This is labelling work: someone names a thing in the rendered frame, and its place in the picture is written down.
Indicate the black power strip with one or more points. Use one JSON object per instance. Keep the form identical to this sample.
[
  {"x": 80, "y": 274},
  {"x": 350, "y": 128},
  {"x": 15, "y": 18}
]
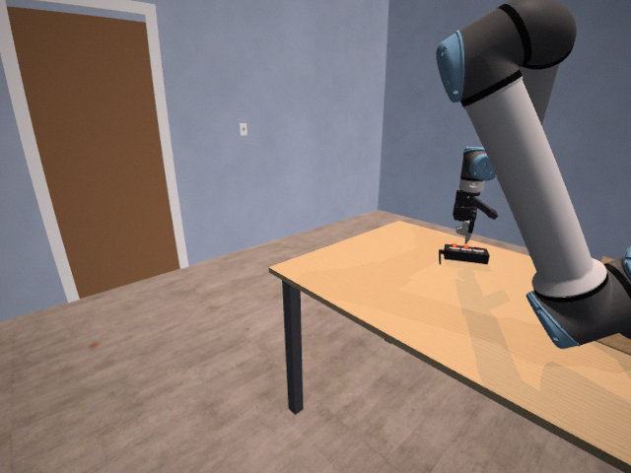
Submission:
[{"x": 464, "y": 253}]

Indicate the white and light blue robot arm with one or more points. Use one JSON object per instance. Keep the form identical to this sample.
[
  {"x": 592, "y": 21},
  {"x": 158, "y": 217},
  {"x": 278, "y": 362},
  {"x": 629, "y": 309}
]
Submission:
[{"x": 573, "y": 296}]

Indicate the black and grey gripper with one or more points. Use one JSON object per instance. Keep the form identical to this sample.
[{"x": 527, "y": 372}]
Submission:
[{"x": 465, "y": 211}]

